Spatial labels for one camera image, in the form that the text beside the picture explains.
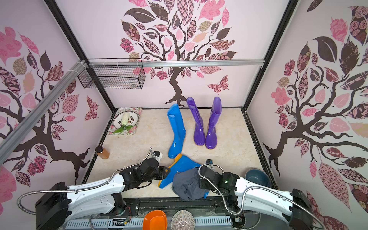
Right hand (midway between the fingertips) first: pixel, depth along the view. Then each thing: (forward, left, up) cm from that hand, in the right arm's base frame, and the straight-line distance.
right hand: (199, 182), depth 78 cm
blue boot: (+28, +12, +11) cm, 33 cm away
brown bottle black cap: (+17, +59, +5) cm, 61 cm away
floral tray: (+39, +50, -4) cm, 63 cm away
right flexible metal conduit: (-12, -15, +27) cm, 33 cm away
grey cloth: (0, +7, -2) cm, 7 cm away
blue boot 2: (+12, +10, -1) cm, 16 cm away
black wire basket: (+68, +58, +24) cm, 93 cm away
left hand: (+5, +17, +1) cm, 18 cm away
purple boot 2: (+28, -10, 0) cm, 30 cm away
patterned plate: (+50, +50, -3) cm, 71 cm away
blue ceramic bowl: (+3, -34, -1) cm, 34 cm away
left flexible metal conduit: (-7, +35, +28) cm, 46 cm away
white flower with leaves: (+49, +55, 0) cm, 73 cm away
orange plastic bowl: (-17, +23, -3) cm, 29 cm away
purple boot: (+30, -2, +1) cm, 31 cm away
